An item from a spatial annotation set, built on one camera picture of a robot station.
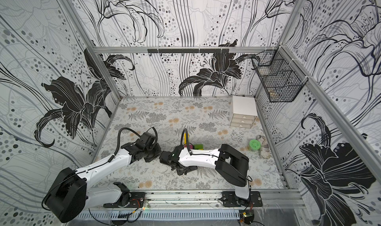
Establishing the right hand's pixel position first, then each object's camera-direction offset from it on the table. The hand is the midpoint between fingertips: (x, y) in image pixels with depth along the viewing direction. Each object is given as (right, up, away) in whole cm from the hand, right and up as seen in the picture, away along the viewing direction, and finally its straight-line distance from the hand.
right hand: (188, 168), depth 83 cm
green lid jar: (+40, +13, +4) cm, 42 cm away
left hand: (-15, +7, +2) cm, 16 cm away
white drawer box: (+35, +33, +8) cm, 48 cm away
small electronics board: (+29, -18, -13) cm, 37 cm away
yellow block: (0, +22, -23) cm, 31 cm away
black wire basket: (+56, +54, +5) cm, 78 cm away
